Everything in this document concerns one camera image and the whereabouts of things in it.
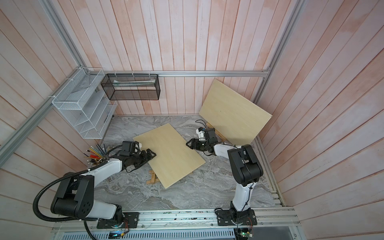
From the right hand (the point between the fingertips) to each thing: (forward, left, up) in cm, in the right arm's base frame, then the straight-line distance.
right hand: (190, 144), depth 97 cm
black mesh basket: (+36, +43, +19) cm, 59 cm away
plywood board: (-11, +9, 0) cm, 14 cm away
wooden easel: (-24, +20, +1) cm, 31 cm away
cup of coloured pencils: (-13, +53, +7) cm, 56 cm away
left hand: (-11, +23, -1) cm, 26 cm away
